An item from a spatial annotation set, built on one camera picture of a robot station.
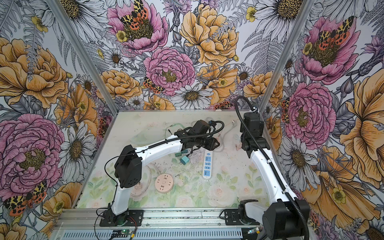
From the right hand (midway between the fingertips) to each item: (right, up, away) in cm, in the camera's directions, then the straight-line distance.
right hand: (253, 123), depth 78 cm
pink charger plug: (-1, -15, +24) cm, 28 cm away
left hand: (-19, -13, +6) cm, 24 cm away
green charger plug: (-40, -19, +17) cm, 48 cm away
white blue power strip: (-22, -25, +12) cm, 35 cm away
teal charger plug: (-36, -22, +14) cm, 44 cm away
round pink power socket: (-47, -32, +5) cm, 57 cm away
